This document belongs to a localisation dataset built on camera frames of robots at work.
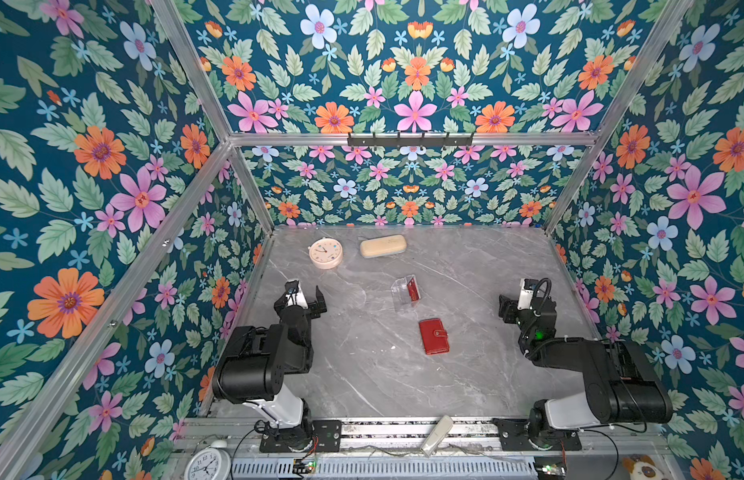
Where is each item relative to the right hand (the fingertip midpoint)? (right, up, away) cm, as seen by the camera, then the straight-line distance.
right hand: (513, 295), depth 93 cm
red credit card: (-32, +1, +3) cm, 32 cm away
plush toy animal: (+19, -36, -25) cm, 48 cm away
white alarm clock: (-80, -35, -25) cm, 91 cm away
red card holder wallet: (-25, -12, -3) cm, 28 cm away
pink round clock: (-63, +13, +15) cm, 66 cm away
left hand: (-66, +4, -4) cm, 66 cm away
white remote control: (-27, -31, -22) cm, 47 cm away
